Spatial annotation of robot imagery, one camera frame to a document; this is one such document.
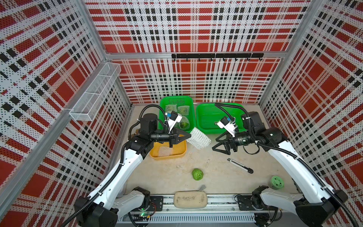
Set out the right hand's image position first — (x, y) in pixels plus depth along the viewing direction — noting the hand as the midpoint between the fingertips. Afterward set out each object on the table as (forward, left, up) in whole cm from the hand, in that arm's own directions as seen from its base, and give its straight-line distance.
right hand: (218, 145), depth 65 cm
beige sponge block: (-19, +13, -24) cm, 33 cm away
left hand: (+3, +13, +3) cm, 14 cm away
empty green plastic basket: (+49, +19, -23) cm, 57 cm away
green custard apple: (-6, +10, -22) cm, 25 cm away
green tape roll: (-11, -34, -24) cm, 43 cm away
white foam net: (+1, +9, +4) cm, 10 cm away
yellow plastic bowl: (+10, +20, -24) cm, 33 cm away
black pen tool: (0, -18, -28) cm, 33 cm away
